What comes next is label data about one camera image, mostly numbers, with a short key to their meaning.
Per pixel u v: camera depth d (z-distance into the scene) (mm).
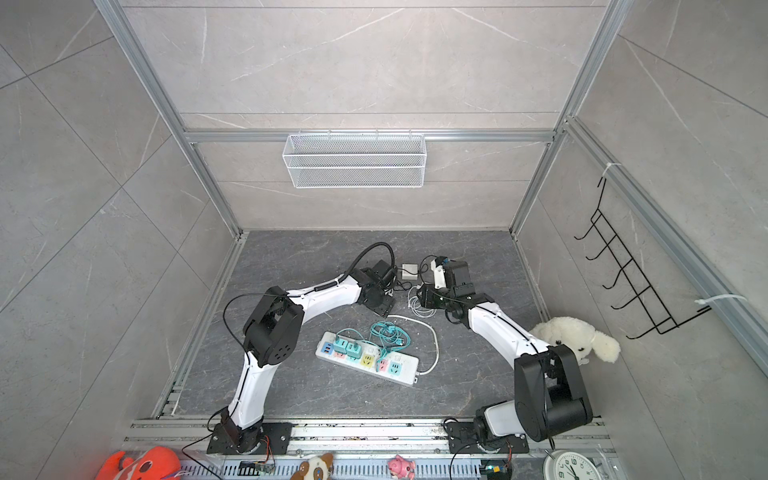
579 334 712
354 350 816
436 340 881
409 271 1032
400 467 674
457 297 663
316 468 672
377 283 760
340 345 822
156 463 657
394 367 824
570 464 673
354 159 1011
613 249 727
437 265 803
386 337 907
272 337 534
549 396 418
